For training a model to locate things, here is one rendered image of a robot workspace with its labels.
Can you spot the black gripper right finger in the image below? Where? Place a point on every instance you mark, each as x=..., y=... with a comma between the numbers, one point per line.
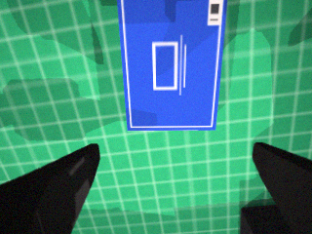
x=288, y=179

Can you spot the green cutting mat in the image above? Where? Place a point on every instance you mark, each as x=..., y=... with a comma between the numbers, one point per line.
x=62, y=88

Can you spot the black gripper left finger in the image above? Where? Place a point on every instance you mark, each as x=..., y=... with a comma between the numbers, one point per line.
x=49, y=199

